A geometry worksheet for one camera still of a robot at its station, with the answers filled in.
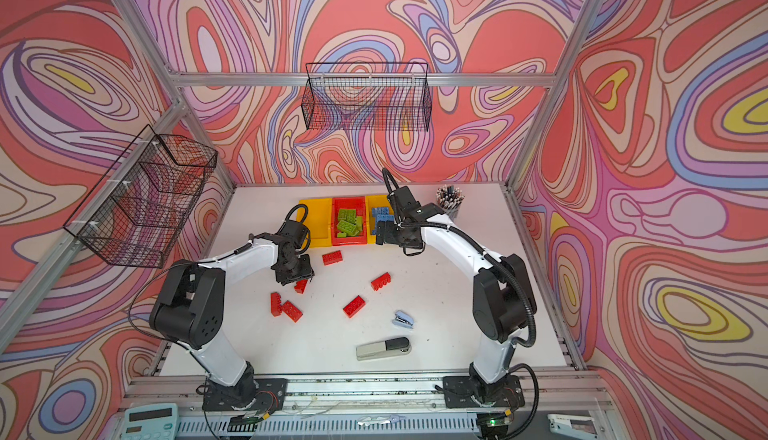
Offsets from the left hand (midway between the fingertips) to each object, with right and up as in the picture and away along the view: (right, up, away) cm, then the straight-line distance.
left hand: (308, 273), depth 94 cm
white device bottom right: (+69, -31, -26) cm, 80 cm away
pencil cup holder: (+45, +24, -3) cm, 51 cm away
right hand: (+27, +10, -5) cm, 29 cm away
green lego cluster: (+12, +15, +8) cm, 21 cm away
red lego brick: (+7, +4, +4) cm, 9 cm away
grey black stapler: (+27, -16, -17) cm, 35 cm away
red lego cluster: (-7, -9, -8) cm, 13 cm away
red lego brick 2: (+22, -3, -1) cm, 23 cm away
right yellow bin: (+22, +24, +11) cm, 34 cm away
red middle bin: (+14, +23, +11) cm, 29 cm away
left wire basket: (-33, +20, -25) cm, 46 cm away
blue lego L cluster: (+23, +19, +9) cm, 31 cm away
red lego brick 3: (+15, -9, -6) cm, 19 cm away
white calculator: (-29, -29, -26) cm, 49 cm away
